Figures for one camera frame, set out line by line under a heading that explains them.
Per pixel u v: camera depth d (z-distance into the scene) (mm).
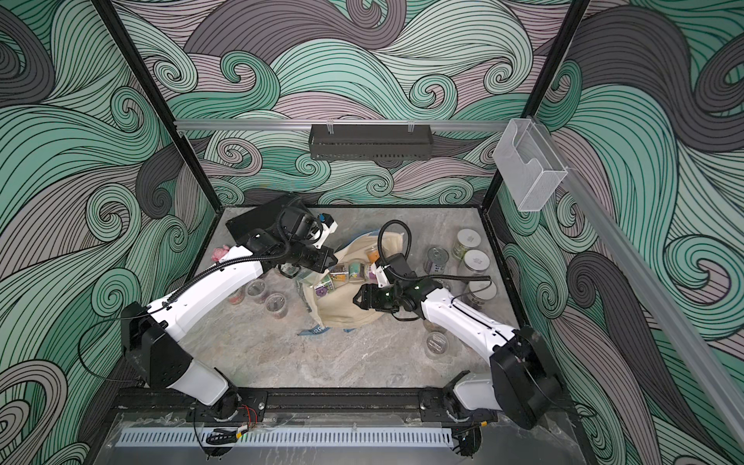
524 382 406
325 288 892
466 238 981
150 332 407
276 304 868
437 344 780
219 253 1010
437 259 949
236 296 528
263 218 1136
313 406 745
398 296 629
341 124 951
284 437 698
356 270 933
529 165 779
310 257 663
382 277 760
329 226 718
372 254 974
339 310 868
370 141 980
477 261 925
